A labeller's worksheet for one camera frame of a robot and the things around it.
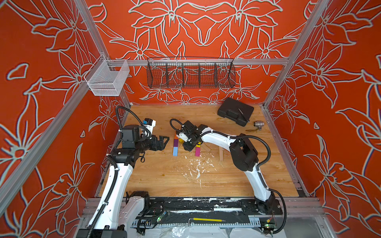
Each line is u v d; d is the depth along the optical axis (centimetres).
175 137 88
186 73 101
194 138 70
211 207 74
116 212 41
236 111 108
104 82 87
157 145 63
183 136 85
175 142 97
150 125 64
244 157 56
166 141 70
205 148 94
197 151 93
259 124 104
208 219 70
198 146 94
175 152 92
